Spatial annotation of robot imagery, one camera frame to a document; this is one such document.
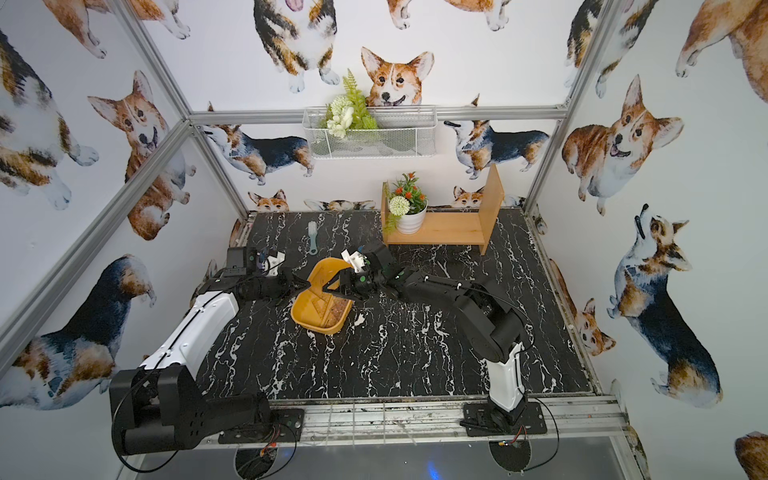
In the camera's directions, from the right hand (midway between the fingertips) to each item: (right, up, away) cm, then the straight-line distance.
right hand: (334, 278), depth 82 cm
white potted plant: (+20, +21, +12) cm, 32 cm away
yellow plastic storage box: (-8, -12, +13) cm, 19 cm away
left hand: (-8, +1, +1) cm, 8 cm away
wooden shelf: (+35, +14, +25) cm, 46 cm away
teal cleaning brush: (-16, +13, +34) cm, 40 cm away
